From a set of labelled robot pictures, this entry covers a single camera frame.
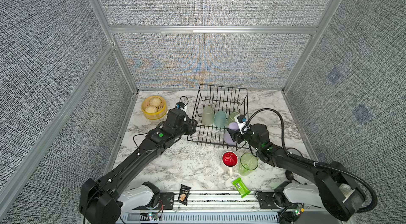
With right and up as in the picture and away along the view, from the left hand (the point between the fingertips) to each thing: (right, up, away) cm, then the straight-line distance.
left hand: (194, 122), depth 78 cm
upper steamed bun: (-28, +11, +28) cm, 41 cm away
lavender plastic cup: (+17, -8, +5) cm, 19 cm away
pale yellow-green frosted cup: (+7, +2, +15) cm, 17 cm away
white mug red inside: (+19, -21, +7) cm, 29 cm away
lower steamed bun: (-29, +6, +22) cm, 37 cm away
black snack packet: (-5, -34, -4) cm, 34 cm away
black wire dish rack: (+12, +4, +22) cm, 26 cm away
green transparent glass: (+25, -18, -5) cm, 31 cm away
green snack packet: (+23, -31, -2) cm, 39 cm away
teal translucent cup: (+15, 0, +17) cm, 22 cm away
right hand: (+20, -2, +7) cm, 22 cm away
